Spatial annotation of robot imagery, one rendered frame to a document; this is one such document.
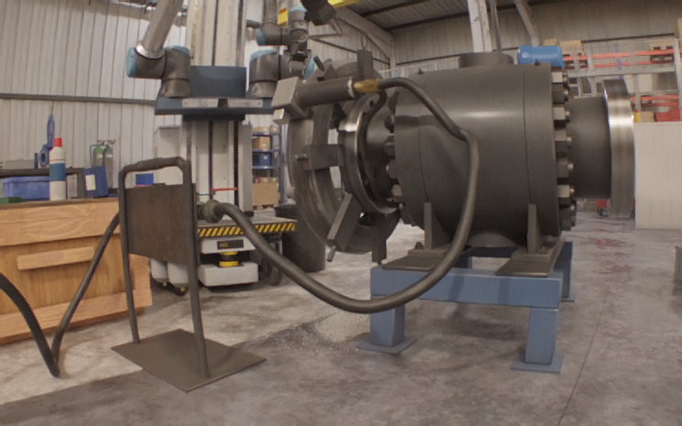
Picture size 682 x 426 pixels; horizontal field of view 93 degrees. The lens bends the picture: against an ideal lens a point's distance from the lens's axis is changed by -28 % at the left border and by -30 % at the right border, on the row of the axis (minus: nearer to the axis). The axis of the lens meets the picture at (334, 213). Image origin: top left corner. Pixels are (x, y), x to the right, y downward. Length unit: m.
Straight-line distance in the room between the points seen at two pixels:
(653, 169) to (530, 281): 3.98
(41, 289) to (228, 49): 1.61
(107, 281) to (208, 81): 1.17
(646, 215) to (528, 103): 3.87
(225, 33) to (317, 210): 1.36
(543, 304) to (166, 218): 0.99
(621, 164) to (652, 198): 3.73
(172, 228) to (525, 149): 0.95
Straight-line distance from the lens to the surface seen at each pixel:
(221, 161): 2.34
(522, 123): 1.23
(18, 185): 2.20
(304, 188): 1.43
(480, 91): 1.31
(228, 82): 2.32
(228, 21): 2.53
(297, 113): 1.40
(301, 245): 2.48
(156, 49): 2.03
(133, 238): 1.33
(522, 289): 1.13
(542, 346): 1.17
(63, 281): 1.58
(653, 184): 5.00
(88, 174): 1.71
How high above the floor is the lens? 0.48
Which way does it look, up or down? 4 degrees down
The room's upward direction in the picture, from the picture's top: 1 degrees counter-clockwise
